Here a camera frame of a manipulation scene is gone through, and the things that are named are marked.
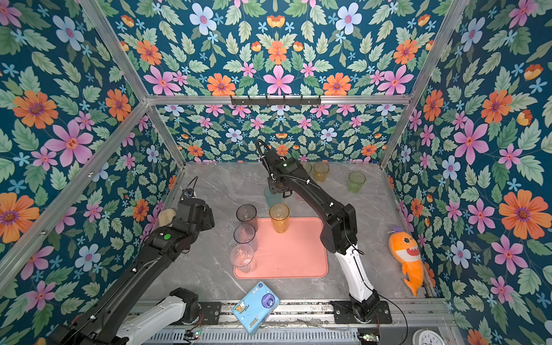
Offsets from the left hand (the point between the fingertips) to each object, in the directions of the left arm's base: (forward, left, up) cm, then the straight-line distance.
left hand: (204, 209), depth 76 cm
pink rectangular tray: (-10, -33, -22) cm, 41 cm away
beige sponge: (+8, +24, -17) cm, 30 cm away
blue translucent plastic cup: (-5, -13, -12) cm, 19 cm away
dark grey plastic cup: (+2, -14, -8) cm, 16 cm away
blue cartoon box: (-30, -18, -16) cm, 38 cm away
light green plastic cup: (+21, -65, -16) cm, 70 cm away
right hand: (+13, -27, -5) cm, 31 cm away
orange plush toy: (-15, -74, -13) cm, 77 cm away
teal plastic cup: (+11, -24, -12) cm, 29 cm away
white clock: (-41, -72, -17) cm, 85 cm away
